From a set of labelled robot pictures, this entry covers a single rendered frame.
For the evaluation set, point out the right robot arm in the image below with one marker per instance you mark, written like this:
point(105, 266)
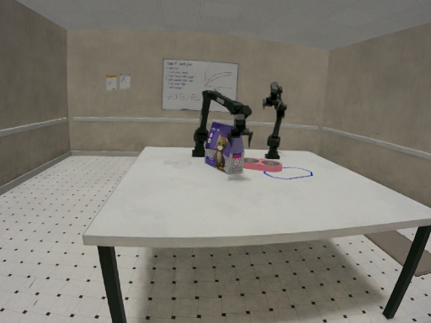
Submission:
point(201, 134)

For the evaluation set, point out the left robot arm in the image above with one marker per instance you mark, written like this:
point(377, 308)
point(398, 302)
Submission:
point(274, 142)

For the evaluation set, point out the purple cat food pouch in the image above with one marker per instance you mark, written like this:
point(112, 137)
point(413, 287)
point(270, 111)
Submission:
point(219, 154)

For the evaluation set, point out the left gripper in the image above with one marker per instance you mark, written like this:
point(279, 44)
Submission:
point(272, 101)

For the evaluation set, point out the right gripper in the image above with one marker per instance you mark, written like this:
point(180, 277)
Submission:
point(235, 133)

